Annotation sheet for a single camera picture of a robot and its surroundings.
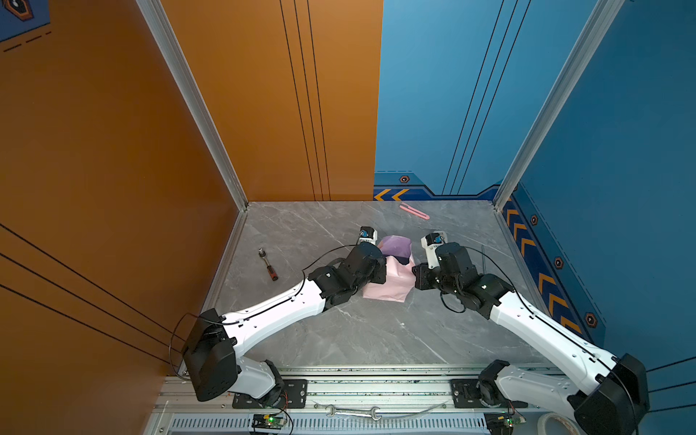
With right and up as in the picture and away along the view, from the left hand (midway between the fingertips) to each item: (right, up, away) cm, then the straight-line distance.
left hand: (384, 258), depth 77 cm
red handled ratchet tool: (-40, -6, +22) cm, 46 cm away
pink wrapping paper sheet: (+4, -5, -2) cm, 7 cm away
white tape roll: (+39, -40, -9) cm, 57 cm away
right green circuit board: (+29, -42, -7) cm, 52 cm away
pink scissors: (+14, +18, +42) cm, 47 cm away
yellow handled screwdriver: (+40, -4, +23) cm, 46 cm away
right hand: (+7, -3, +1) cm, 8 cm away
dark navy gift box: (+6, -1, +3) cm, 7 cm away
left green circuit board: (-32, -42, -6) cm, 53 cm away
